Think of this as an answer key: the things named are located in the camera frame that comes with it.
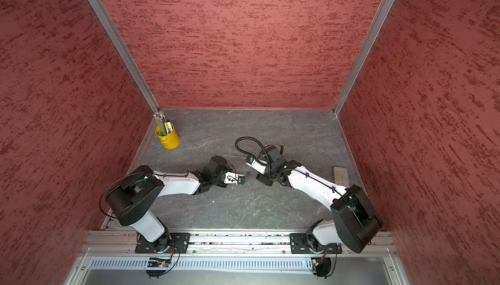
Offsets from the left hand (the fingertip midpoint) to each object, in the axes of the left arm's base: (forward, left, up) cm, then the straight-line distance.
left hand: (229, 170), depth 94 cm
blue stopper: (-2, -10, 0) cm, 10 cm away
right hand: (-4, -17, +5) cm, 18 cm away
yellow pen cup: (+13, +31, +6) cm, 34 cm away
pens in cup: (+19, +33, +11) cm, 40 cm away
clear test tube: (+9, -2, -2) cm, 9 cm away
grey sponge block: (-4, -54, +2) cm, 54 cm away
